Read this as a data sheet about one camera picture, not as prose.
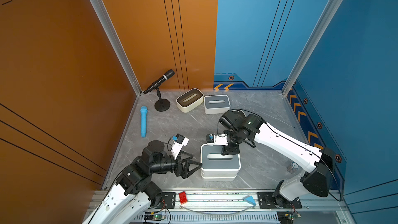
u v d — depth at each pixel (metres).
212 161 0.69
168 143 0.59
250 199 0.74
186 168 0.55
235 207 0.73
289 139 0.46
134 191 0.48
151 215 0.72
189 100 1.08
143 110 1.05
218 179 0.78
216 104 1.08
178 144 0.59
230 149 0.63
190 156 0.68
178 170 0.55
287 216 0.70
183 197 0.74
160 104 1.12
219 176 0.75
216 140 0.64
